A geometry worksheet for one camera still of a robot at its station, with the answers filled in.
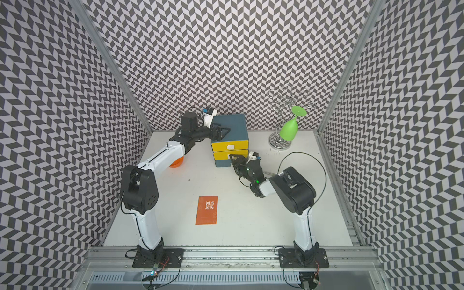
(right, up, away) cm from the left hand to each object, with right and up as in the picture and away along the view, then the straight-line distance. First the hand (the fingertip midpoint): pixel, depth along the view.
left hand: (225, 128), depth 87 cm
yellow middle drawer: (-1, -14, +4) cm, 14 cm away
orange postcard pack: (-9, -40, -1) cm, 41 cm away
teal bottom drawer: (-2, -18, +12) cm, 22 cm away
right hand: (+1, -16, +6) cm, 17 cm away
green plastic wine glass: (+31, -1, 0) cm, 31 cm away
